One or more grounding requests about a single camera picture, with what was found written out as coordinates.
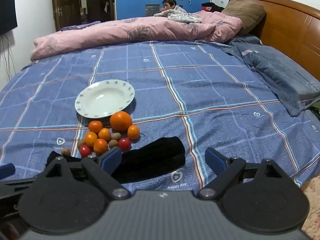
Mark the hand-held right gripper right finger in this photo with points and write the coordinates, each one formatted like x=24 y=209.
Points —
x=214 y=158

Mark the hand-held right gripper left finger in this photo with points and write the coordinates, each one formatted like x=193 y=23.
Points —
x=111 y=158

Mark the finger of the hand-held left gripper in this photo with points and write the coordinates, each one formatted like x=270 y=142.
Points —
x=6 y=171

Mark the kiwi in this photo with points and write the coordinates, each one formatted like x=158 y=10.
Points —
x=113 y=143
x=115 y=136
x=81 y=143

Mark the red cherry tomato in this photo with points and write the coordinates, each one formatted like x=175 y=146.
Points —
x=124 y=143
x=84 y=150

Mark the large orange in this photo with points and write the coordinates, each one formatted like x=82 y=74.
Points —
x=121 y=121

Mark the white floral-rim plate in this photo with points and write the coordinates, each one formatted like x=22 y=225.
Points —
x=100 y=100

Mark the small mandarin with stem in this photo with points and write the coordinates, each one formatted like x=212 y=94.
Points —
x=133 y=132

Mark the kiwi on bed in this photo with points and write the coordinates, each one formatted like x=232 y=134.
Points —
x=81 y=143

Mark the black knit cloth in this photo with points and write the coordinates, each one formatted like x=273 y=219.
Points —
x=150 y=160

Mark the brown longan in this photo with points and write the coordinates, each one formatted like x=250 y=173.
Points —
x=65 y=151

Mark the blue plaid bed sheet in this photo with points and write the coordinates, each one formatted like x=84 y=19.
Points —
x=200 y=92

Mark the blue-grey pillow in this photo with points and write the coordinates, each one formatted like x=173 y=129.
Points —
x=280 y=72

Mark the pink fluffy rug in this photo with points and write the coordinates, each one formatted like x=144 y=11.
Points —
x=313 y=205

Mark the pink floral quilt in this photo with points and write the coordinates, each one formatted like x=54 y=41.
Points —
x=112 y=32

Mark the grey floral blanket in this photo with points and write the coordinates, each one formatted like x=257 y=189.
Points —
x=180 y=17

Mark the brown pillow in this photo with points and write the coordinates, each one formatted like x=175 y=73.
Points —
x=243 y=15

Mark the black and red clothes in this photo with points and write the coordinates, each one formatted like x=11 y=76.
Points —
x=211 y=6

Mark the wooden headboard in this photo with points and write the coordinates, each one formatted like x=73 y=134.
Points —
x=287 y=22

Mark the blue wardrobe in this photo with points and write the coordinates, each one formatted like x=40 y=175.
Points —
x=130 y=0

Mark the brown wooden door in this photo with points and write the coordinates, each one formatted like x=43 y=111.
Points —
x=66 y=5

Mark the black television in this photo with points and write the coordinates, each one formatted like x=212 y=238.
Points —
x=7 y=10

